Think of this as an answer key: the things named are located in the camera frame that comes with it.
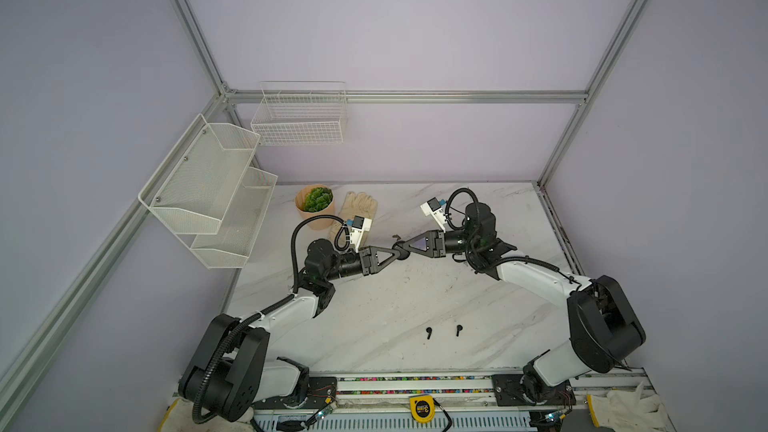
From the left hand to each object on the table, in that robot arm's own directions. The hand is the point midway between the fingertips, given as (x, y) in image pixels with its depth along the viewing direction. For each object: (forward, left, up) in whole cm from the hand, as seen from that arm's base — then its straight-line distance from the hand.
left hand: (397, 255), depth 73 cm
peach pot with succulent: (+29, +28, -12) cm, 42 cm away
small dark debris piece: (+22, 0, -22) cm, 31 cm away
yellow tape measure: (-29, -6, -21) cm, 36 cm away
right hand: (+1, -2, +1) cm, 2 cm away
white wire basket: (+47, +33, +10) cm, 59 cm away
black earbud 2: (-10, -18, -22) cm, 30 cm away
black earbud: (-11, -9, -23) cm, 27 cm away
